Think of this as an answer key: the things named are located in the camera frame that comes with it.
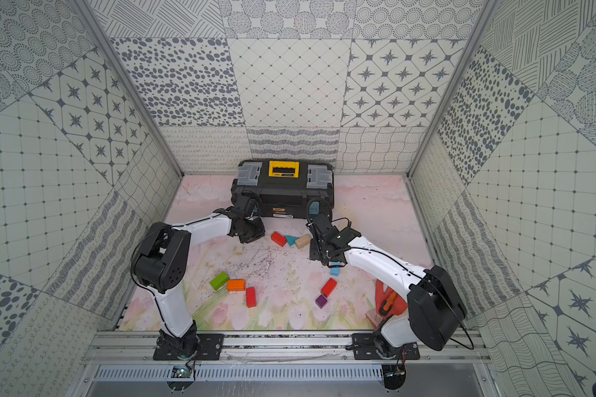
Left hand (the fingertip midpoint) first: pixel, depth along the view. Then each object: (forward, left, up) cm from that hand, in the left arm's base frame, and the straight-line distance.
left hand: (272, 234), depth 96 cm
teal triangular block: (-1, -7, -1) cm, 7 cm away
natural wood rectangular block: (-2, -12, -2) cm, 12 cm away
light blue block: (-13, -24, -3) cm, 28 cm away
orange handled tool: (-26, -40, -2) cm, 48 cm away
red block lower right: (-20, -22, -2) cm, 29 cm away
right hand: (-11, -18, +5) cm, 22 cm away
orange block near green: (-19, +12, -4) cm, 23 cm away
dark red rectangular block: (-24, +5, -2) cm, 24 cm away
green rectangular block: (-18, +17, -2) cm, 25 cm away
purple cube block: (-24, -19, -3) cm, 31 cm away
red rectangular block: (-1, -2, -2) cm, 3 cm away
